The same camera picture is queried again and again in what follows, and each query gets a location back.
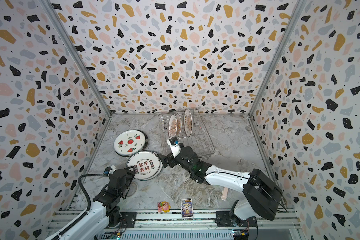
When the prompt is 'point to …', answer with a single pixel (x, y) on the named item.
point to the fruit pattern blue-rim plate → (128, 142)
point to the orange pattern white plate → (188, 122)
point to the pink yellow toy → (163, 206)
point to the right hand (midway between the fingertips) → (162, 148)
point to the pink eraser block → (224, 194)
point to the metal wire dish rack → (200, 139)
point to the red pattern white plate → (135, 160)
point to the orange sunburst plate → (172, 126)
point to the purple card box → (187, 208)
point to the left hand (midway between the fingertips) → (134, 165)
